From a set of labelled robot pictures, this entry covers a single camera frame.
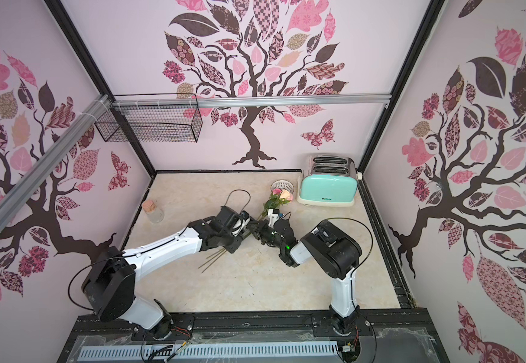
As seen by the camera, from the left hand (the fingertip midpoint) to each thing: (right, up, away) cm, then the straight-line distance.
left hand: (235, 242), depth 86 cm
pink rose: (+14, +15, +6) cm, 22 cm away
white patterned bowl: (+20, +23, +24) cm, 39 cm away
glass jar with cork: (-37, +9, +11) cm, 40 cm away
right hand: (+4, +8, +1) cm, 9 cm away
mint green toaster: (+39, +25, +10) cm, 48 cm away
